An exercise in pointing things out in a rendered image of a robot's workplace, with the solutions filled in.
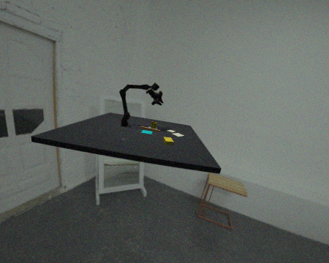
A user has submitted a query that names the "yellow flat block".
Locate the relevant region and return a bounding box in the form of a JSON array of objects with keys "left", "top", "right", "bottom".
[{"left": 163, "top": 137, "right": 174, "bottom": 145}]

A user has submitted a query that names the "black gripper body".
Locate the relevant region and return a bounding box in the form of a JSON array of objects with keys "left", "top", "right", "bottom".
[{"left": 151, "top": 92, "right": 160, "bottom": 105}]

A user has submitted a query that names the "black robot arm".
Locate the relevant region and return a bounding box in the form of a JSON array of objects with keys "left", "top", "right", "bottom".
[{"left": 119, "top": 83, "right": 162, "bottom": 127}]

